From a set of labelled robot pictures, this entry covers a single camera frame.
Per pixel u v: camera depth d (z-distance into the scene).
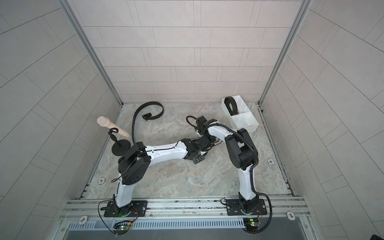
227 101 1.12
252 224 0.68
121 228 0.65
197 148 0.66
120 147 0.91
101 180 0.79
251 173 0.55
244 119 1.02
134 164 0.48
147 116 1.05
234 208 0.72
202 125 0.72
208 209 0.74
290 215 0.70
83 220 0.68
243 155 0.52
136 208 0.70
